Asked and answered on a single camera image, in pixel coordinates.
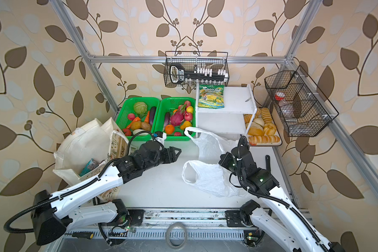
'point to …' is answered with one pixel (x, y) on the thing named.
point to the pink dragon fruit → (177, 117)
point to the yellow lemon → (189, 109)
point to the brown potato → (145, 125)
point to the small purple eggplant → (167, 119)
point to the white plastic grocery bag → (207, 172)
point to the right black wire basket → (305, 110)
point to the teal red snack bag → (92, 164)
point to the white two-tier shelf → (233, 121)
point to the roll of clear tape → (169, 228)
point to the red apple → (188, 116)
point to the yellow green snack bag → (211, 96)
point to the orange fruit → (169, 129)
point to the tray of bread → (263, 131)
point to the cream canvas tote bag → (87, 150)
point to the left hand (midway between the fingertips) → (179, 151)
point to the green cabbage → (140, 108)
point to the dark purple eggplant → (153, 111)
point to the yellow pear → (186, 124)
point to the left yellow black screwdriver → (89, 235)
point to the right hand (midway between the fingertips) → (220, 157)
